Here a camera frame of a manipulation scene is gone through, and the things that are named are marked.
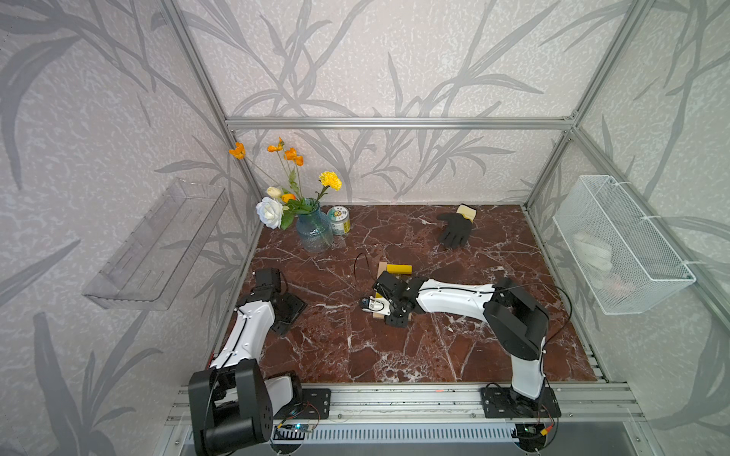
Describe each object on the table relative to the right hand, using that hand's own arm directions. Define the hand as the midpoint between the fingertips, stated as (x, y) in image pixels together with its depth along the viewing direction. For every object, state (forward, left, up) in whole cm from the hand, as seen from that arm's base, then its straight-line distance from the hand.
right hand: (391, 308), depth 91 cm
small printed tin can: (+32, +19, +9) cm, 38 cm away
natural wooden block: (+15, +3, +1) cm, 16 cm away
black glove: (+36, -29, -2) cm, 46 cm away
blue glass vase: (+25, +27, +12) cm, 38 cm away
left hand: (-2, +28, +5) cm, 29 cm away
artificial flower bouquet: (+21, +31, +30) cm, 48 cm away
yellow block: (+15, -3, 0) cm, 16 cm away
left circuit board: (-32, +25, +1) cm, 40 cm away
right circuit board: (-32, -36, -5) cm, 49 cm away
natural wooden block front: (-6, +4, +9) cm, 11 cm away
